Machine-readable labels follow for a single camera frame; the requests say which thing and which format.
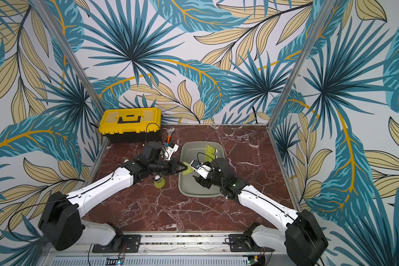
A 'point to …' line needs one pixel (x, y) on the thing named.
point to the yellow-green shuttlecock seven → (159, 182)
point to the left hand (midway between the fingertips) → (187, 169)
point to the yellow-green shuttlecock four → (189, 170)
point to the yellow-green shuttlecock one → (210, 157)
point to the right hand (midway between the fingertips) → (199, 168)
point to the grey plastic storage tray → (189, 186)
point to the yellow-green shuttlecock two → (209, 151)
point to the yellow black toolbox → (131, 125)
